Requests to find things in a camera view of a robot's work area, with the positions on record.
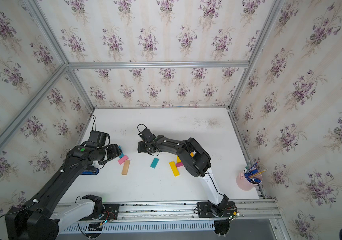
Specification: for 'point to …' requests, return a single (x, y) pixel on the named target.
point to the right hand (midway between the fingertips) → (143, 149)
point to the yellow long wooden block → (174, 168)
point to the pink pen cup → (244, 184)
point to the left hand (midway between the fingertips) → (119, 154)
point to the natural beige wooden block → (125, 167)
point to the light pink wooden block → (122, 160)
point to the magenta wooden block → (179, 164)
